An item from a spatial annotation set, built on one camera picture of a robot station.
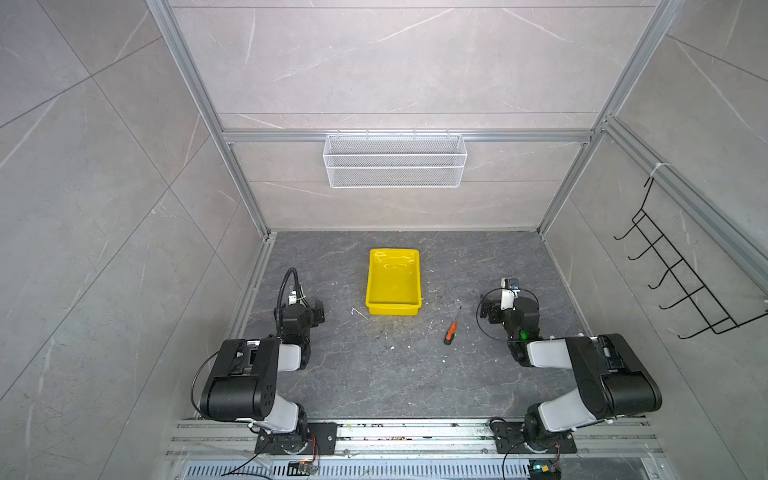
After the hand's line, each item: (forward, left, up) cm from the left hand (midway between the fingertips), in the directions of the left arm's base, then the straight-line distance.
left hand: (298, 296), depth 93 cm
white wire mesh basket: (+38, -32, +23) cm, 55 cm away
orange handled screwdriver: (-13, -47, -5) cm, 49 cm away
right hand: (-1, -64, 0) cm, 64 cm away
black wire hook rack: (-26, -93, +28) cm, 101 cm away
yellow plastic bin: (+7, -31, -6) cm, 32 cm away
